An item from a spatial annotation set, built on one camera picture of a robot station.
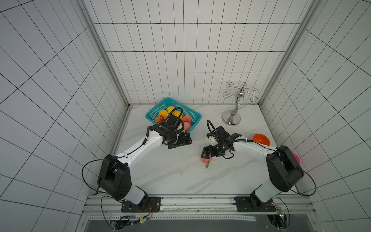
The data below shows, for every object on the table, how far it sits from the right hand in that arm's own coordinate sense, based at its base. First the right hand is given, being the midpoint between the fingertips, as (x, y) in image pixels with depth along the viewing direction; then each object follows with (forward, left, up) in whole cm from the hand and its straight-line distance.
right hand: (207, 151), depth 88 cm
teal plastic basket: (+26, +9, +3) cm, 28 cm away
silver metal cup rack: (+31, -18, -4) cm, 36 cm away
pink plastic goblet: (-7, -46, +11) cm, 48 cm away
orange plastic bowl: (+12, -37, -1) cm, 39 cm away
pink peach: (-6, 0, -1) cm, 6 cm away
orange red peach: (+24, +15, +2) cm, 28 cm away
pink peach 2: (+16, +13, +5) cm, 21 cm away
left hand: (-2, +15, +10) cm, 18 cm away
